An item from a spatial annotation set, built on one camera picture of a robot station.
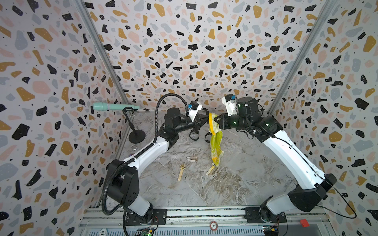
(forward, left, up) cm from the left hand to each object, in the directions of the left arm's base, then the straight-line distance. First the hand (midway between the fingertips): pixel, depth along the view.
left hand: (213, 117), depth 71 cm
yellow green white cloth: (-2, -3, -16) cm, 17 cm away
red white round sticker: (-40, 0, -34) cm, 53 cm away
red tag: (-40, -45, -35) cm, 70 cm away
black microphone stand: (+13, +50, -32) cm, 61 cm away
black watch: (+14, +10, -34) cm, 38 cm away
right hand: (-2, -1, +2) cm, 3 cm away
